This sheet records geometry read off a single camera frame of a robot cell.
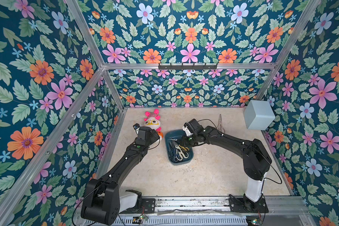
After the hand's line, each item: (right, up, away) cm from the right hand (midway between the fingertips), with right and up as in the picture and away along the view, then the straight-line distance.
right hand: (181, 142), depth 87 cm
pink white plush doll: (-21, +13, +14) cm, 29 cm away
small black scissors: (-6, -7, +4) cm, 10 cm away
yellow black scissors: (+2, -5, +6) cm, 8 cm away
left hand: (-18, +5, 0) cm, 19 cm away
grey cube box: (+55, +18, +11) cm, 59 cm away
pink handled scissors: (+31, +10, +21) cm, 38 cm away
